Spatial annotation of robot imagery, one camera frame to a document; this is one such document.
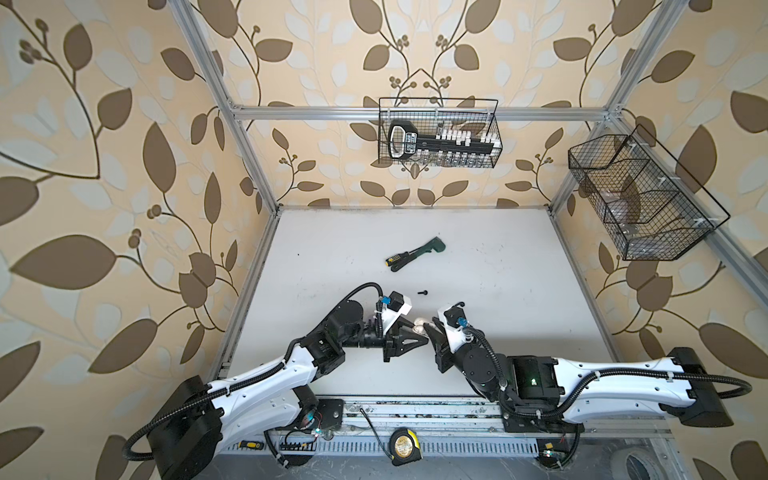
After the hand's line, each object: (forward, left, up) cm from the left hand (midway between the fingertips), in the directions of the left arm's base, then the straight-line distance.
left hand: (427, 337), depth 67 cm
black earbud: (+23, -2, -20) cm, 30 cm away
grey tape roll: (-20, -49, -20) cm, 57 cm away
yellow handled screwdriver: (-20, +41, -20) cm, 49 cm away
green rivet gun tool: (+35, +7, -20) cm, 41 cm away
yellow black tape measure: (-19, +4, -17) cm, 26 cm away
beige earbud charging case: (+2, +2, +1) cm, 3 cm away
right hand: (+2, -1, +1) cm, 2 cm away
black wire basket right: (+29, -55, +14) cm, 64 cm away
